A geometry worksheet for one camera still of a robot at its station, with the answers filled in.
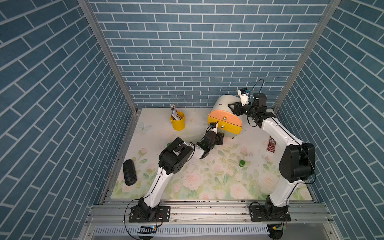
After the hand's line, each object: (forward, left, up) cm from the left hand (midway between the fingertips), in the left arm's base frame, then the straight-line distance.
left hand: (226, 134), depth 99 cm
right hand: (+8, -2, +20) cm, 22 cm away
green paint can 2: (-19, -8, -3) cm, 21 cm away
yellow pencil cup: (+8, +33, 0) cm, 34 cm away
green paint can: (-25, +32, +27) cm, 49 cm away
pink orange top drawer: (+2, +2, +16) cm, 16 cm away
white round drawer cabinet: (+12, +4, +18) cm, 22 cm away
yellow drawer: (+1, +2, +8) cm, 8 cm away
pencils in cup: (+6, +34, +11) cm, 37 cm away
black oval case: (-25, +58, -4) cm, 63 cm away
